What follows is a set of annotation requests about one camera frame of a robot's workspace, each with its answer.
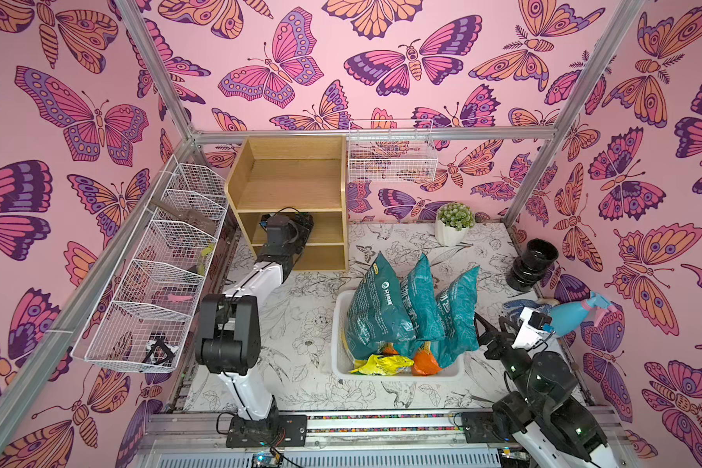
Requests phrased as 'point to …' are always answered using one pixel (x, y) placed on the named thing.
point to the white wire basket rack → (143, 327)
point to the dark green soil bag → (378, 314)
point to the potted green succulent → (452, 222)
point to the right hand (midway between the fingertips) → (485, 318)
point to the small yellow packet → (380, 364)
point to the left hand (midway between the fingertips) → (317, 217)
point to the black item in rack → (149, 357)
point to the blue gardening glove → (515, 308)
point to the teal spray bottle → (569, 318)
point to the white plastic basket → (342, 364)
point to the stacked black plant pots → (536, 257)
